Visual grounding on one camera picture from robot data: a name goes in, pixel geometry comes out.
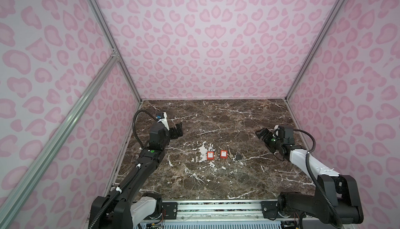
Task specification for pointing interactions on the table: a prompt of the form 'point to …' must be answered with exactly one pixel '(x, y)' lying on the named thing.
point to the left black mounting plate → (171, 208)
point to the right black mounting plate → (270, 210)
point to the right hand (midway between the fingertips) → (260, 135)
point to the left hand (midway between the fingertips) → (174, 121)
